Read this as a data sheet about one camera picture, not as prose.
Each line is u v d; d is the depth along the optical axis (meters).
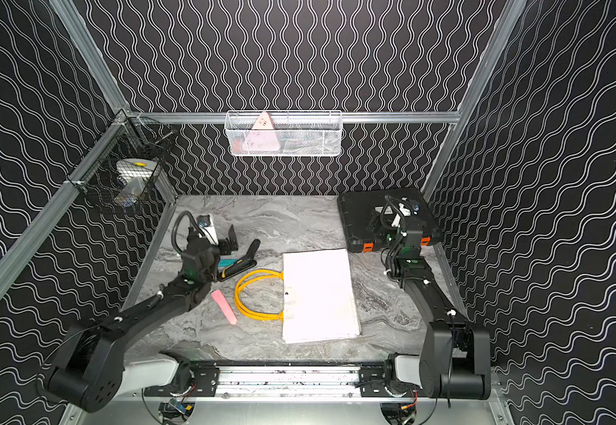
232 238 0.78
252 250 1.02
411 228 0.64
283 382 0.76
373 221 0.77
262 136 0.90
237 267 0.96
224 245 0.76
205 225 0.70
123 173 0.81
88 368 0.41
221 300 0.90
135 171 0.81
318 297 0.90
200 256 0.63
